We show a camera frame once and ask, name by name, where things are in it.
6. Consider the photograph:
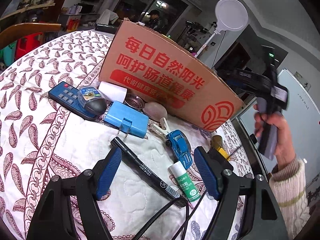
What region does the whiteboard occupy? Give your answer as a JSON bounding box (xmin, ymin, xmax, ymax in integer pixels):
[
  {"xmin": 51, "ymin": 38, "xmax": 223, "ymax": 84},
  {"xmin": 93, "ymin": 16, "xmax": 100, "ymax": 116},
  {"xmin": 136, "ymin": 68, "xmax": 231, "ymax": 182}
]
[{"xmin": 237, "ymin": 68, "xmax": 320, "ymax": 188}]

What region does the black mouse in blister pack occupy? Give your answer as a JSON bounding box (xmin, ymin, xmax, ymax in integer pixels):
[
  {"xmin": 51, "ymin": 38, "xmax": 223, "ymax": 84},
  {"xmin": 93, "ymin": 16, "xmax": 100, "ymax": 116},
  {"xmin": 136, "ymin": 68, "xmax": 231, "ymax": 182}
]
[{"xmin": 78, "ymin": 86, "xmax": 107, "ymax": 115}]

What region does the brown cardboard box red print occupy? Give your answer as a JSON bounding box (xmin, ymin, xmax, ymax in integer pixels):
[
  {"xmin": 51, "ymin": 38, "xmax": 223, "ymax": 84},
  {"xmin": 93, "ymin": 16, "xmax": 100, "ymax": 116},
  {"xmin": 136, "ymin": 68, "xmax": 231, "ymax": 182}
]
[{"xmin": 99, "ymin": 21, "xmax": 244, "ymax": 132}]

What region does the white knit sleeve forearm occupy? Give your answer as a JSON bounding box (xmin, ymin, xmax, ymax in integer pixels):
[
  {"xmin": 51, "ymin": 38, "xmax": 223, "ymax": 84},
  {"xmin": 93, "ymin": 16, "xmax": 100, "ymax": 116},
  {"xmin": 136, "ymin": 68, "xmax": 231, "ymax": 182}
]
[{"xmin": 269, "ymin": 158, "xmax": 310, "ymax": 239}]

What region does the blue plug adapter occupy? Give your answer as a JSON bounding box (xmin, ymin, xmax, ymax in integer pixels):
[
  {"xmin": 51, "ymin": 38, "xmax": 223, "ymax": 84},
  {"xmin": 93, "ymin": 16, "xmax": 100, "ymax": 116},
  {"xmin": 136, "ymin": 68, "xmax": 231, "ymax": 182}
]
[{"xmin": 104, "ymin": 101, "xmax": 149, "ymax": 138}]

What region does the blue remote control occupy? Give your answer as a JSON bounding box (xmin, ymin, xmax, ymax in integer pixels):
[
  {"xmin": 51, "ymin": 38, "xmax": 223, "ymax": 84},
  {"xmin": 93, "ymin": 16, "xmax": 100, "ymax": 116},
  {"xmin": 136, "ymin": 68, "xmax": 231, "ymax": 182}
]
[{"xmin": 48, "ymin": 81, "xmax": 98, "ymax": 121}]

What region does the black cable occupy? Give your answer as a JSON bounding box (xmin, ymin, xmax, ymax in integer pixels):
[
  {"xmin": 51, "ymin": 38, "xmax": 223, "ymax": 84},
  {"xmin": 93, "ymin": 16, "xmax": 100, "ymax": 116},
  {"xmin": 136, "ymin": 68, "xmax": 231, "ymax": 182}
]
[{"xmin": 138, "ymin": 189, "xmax": 208, "ymax": 240}]

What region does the white paper roll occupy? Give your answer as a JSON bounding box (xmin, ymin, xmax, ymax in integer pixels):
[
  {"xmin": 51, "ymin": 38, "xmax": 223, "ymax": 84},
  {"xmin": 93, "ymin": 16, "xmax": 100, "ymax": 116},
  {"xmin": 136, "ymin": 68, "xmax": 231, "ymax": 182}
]
[{"xmin": 98, "ymin": 81, "xmax": 127, "ymax": 103}]

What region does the patterned quilt bedspread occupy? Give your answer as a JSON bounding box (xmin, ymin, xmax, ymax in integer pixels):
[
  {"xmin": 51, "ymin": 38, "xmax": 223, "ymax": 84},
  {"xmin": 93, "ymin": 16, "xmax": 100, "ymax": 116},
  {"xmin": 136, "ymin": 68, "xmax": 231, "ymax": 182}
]
[{"xmin": 0, "ymin": 29, "xmax": 254, "ymax": 240}]

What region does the yellow black tool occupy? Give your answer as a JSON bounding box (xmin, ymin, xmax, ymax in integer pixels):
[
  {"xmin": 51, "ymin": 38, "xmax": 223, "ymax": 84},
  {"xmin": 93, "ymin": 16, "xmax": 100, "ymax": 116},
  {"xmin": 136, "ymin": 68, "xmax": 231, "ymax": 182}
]
[{"xmin": 211, "ymin": 135, "xmax": 229, "ymax": 160}]

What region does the green white glue stick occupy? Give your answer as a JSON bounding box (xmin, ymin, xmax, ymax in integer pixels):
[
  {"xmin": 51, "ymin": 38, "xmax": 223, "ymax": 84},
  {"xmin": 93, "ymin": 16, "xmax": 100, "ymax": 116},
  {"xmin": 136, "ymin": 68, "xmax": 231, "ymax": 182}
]
[{"xmin": 168, "ymin": 161, "xmax": 201, "ymax": 207}]

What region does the person's right hand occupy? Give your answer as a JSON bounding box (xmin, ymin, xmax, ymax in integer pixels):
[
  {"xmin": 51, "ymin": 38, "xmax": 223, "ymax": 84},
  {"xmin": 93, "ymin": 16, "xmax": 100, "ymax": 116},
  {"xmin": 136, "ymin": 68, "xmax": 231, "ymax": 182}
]
[{"xmin": 253, "ymin": 104, "xmax": 296, "ymax": 173}]

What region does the grey brown stone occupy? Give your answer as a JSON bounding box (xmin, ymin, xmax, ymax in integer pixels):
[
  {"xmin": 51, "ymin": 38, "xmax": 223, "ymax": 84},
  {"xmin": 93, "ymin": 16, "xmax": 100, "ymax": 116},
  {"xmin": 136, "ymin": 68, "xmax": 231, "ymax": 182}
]
[{"xmin": 143, "ymin": 102, "xmax": 168, "ymax": 122}]

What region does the blue toy car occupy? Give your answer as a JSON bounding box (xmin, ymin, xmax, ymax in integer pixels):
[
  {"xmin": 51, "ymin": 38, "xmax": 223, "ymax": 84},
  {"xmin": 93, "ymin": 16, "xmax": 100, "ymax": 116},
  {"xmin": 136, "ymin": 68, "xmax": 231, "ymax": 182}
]
[{"xmin": 165, "ymin": 129, "xmax": 193, "ymax": 170}]

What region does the black permanent marker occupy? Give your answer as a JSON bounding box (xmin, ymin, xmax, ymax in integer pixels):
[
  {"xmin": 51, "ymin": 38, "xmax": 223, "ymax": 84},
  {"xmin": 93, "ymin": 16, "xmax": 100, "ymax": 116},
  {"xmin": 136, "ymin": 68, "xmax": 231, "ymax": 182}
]
[{"xmin": 111, "ymin": 137, "xmax": 187, "ymax": 208}]

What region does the white plastic clip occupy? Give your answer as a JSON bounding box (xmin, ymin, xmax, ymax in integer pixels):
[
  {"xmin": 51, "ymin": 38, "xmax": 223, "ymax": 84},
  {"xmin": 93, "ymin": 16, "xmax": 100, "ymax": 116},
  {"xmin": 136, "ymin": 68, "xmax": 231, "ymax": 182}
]
[{"xmin": 150, "ymin": 118, "xmax": 171, "ymax": 140}]

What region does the round metal strainer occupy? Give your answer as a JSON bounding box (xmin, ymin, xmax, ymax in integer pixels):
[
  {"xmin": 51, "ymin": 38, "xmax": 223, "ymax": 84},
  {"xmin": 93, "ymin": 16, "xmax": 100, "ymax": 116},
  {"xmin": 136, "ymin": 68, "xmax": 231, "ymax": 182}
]
[{"xmin": 124, "ymin": 93, "xmax": 145, "ymax": 111}]

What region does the person in black jacket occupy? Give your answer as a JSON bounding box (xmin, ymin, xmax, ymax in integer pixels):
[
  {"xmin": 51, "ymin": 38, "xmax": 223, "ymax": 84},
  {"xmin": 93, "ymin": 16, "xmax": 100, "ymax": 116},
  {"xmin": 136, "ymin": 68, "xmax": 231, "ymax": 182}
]
[{"xmin": 146, "ymin": 9, "xmax": 164, "ymax": 33}]

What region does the white round lamp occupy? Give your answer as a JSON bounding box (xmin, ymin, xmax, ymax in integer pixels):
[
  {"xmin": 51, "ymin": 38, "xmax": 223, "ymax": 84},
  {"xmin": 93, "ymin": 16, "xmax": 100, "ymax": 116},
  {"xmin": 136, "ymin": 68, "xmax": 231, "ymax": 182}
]
[{"xmin": 195, "ymin": 0, "xmax": 248, "ymax": 58}]

